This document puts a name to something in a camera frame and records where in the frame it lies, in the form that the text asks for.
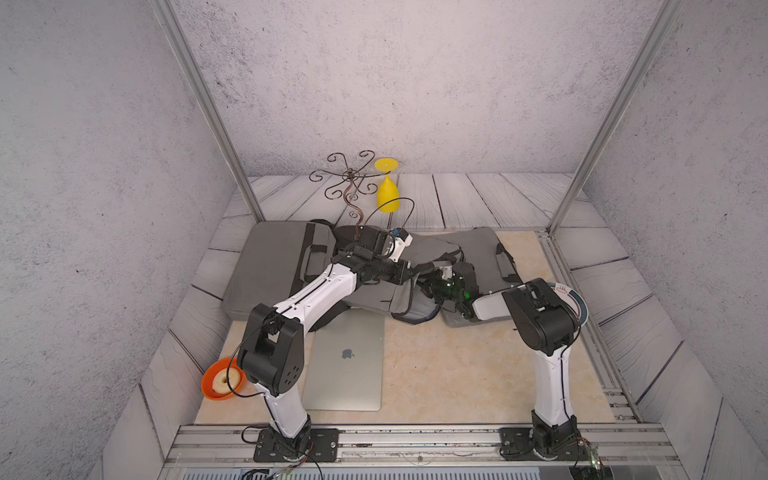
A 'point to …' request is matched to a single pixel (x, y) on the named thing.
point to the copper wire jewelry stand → (352, 176)
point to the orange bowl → (209, 374)
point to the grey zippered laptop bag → (276, 259)
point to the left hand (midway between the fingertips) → (418, 273)
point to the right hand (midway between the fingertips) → (412, 278)
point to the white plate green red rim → (573, 300)
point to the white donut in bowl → (220, 380)
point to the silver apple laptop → (346, 362)
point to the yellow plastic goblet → (388, 192)
